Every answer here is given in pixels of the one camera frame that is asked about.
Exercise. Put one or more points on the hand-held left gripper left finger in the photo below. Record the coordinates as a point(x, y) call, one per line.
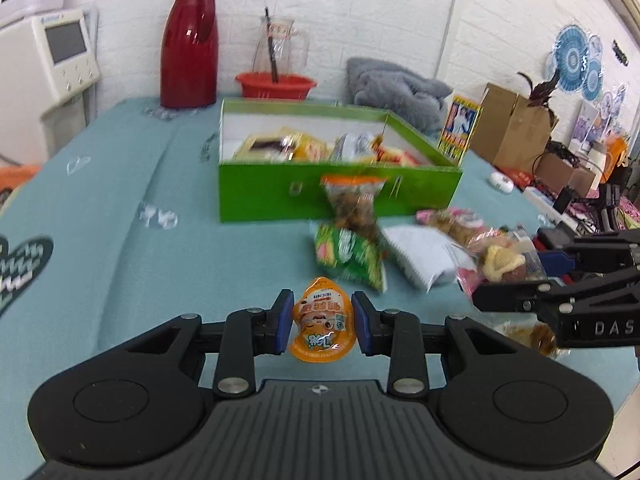
point(284, 322)

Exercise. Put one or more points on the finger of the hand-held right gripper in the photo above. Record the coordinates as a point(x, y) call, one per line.
point(565, 260)
point(520, 297)

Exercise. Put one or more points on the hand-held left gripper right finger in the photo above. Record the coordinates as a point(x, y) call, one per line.
point(361, 322)

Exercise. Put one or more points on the orange jelly cup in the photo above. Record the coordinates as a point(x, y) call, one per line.
point(322, 325)

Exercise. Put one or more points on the green cardboard box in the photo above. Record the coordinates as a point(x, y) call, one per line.
point(270, 190)

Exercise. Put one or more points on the white and orange snack packet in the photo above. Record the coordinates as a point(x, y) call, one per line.
point(352, 146)

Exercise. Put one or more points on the yellow snack packet red label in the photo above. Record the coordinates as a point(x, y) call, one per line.
point(310, 147)

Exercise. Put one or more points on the beige and brown bar packet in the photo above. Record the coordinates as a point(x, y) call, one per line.
point(260, 146)

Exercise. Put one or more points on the clear bag of yellow snacks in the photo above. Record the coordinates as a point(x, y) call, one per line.
point(507, 262)

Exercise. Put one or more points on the white power strip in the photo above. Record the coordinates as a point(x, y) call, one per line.
point(545, 205)

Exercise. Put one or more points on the green snack packet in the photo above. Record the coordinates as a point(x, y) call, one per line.
point(347, 255)

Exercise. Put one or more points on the small cardboard box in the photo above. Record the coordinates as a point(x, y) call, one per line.
point(562, 172)

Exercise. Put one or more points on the white foil bag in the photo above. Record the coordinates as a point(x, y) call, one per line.
point(425, 255)

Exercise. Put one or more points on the pink snack packet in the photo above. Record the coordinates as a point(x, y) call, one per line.
point(460, 220)

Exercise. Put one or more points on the white round device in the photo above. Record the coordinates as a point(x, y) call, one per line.
point(500, 182)

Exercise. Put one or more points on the orange-topped brown snack packet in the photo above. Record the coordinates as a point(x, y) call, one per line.
point(352, 205)

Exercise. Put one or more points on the large cardboard box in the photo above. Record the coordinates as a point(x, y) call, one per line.
point(510, 130)

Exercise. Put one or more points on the yellow and green carton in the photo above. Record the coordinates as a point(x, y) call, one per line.
point(460, 127)

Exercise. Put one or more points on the purple leaf plant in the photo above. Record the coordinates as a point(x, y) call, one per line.
point(542, 90)

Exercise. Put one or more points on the teal tablecloth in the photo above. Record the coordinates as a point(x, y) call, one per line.
point(125, 240)

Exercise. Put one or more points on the blue paper fan decoration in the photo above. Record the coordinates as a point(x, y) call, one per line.
point(572, 57)

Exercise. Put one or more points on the grey fluffy cloth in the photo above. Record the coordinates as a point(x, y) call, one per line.
point(395, 90)

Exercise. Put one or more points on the red plastic basket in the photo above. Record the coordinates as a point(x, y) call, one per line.
point(275, 87)

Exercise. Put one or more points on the glass pitcher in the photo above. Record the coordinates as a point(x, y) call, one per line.
point(287, 50)

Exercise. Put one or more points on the black stirring stick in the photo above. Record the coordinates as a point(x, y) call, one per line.
point(271, 45)

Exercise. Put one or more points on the red thermos jug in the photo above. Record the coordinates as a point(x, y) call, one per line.
point(187, 45)

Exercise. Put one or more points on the orange plastic basin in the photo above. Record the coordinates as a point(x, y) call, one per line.
point(17, 177)

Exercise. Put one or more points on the white appliance with screen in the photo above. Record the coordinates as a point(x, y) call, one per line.
point(45, 70)

